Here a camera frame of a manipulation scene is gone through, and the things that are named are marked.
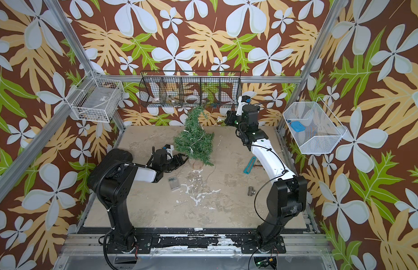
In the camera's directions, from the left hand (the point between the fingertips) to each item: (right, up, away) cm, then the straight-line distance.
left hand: (188, 155), depth 98 cm
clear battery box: (-7, -15, -5) cm, 17 cm away
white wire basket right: (+65, +14, -14) cm, 68 cm away
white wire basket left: (-46, +30, -12) cm, 56 cm away
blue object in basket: (+59, +16, -12) cm, 62 cm away
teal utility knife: (+38, -7, +3) cm, 38 cm away
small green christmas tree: (+6, +9, -23) cm, 25 cm away
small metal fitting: (+35, -19, -9) cm, 41 cm away
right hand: (+21, +23, -16) cm, 35 cm away
